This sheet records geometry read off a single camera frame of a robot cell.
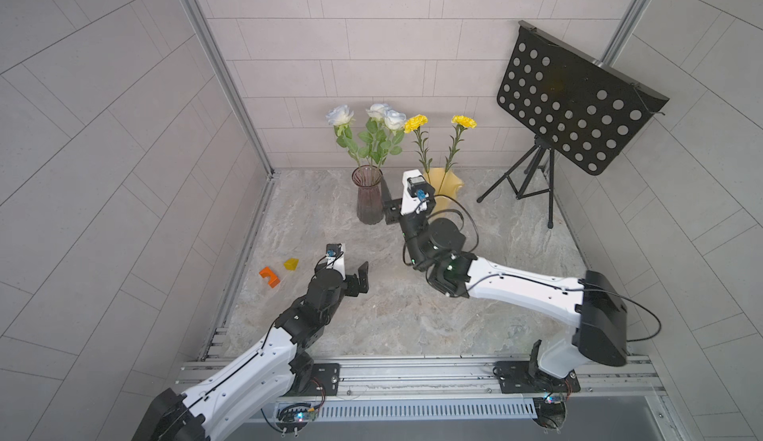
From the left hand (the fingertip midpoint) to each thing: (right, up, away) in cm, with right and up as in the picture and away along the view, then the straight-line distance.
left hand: (359, 260), depth 82 cm
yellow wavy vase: (+26, +21, +9) cm, 35 cm away
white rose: (+5, +33, +5) cm, 33 cm away
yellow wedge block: (-22, -3, +7) cm, 23 cm away
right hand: (+11, +23, -17) cm, 31 cm away
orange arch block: (-25, -6, +3) cm, 26 cm away
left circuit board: (-13, -31, -16) cm, 38 cm away
